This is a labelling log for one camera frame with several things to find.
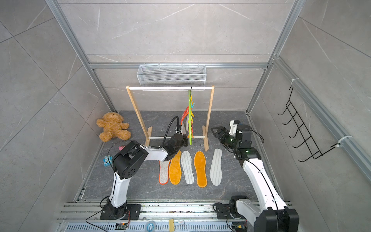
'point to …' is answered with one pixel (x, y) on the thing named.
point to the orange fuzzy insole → (199, 162)
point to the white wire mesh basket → (171, 75)
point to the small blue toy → (106, 161)
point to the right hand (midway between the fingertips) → (215, 132)
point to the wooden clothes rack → (147, 130)
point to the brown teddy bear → (113, 126)
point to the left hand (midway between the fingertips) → (188, 132)
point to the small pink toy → (121, 147)
